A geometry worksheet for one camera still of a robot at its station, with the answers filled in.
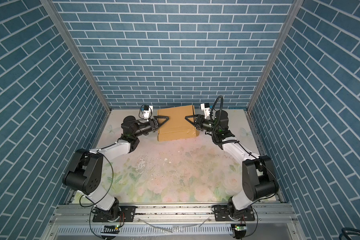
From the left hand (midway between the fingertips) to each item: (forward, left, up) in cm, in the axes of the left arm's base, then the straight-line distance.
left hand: (168, 122), depth 78 cm
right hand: (+1, -9, +2) cm, 9 cm away
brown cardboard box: (-4, -5, +1) cm, 6 cm away
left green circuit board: (-43, +27, -30) cm, 60 cm away
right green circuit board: (-44, -37, -30) cm, 65 cm away
